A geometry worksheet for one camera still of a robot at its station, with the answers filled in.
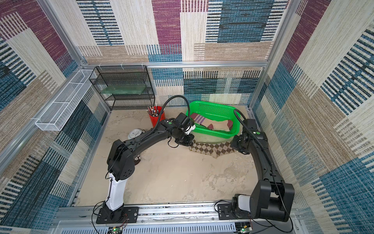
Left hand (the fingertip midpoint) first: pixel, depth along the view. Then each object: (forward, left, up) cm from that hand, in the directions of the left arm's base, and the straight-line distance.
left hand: (194, 144), depth 86 cm
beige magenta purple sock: (+21, -22, -8) cm, 31 cm away
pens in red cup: (+22, +25, +5) cm, 34 cm away
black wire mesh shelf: (+41, +47, +11) cm, 63 cm away
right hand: (-4, -24, +1) cm, 24 cm away
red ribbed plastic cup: (+21, +26, -2) cm, 34 cm away
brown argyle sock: (-2, -12, -2) cm, 12 cm away
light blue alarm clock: (+15, +40, -8) cm, 43 cm away
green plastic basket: (+32, -19, -6) cm, 37 cm away
